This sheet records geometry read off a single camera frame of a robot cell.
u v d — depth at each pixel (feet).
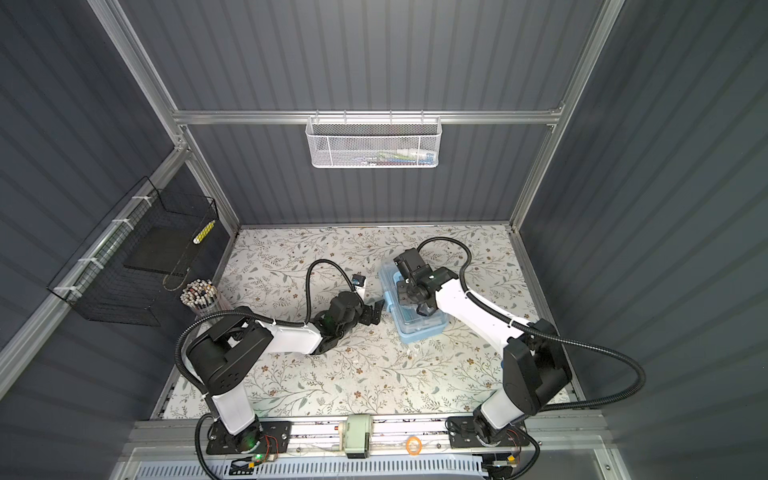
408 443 2.37
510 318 1.54
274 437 2.38
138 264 2.38
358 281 2.67
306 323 2.27
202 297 2.61
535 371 1.49
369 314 2.71
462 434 2.40
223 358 1.57
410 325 2.72
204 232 2.67
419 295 1.96
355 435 2.27
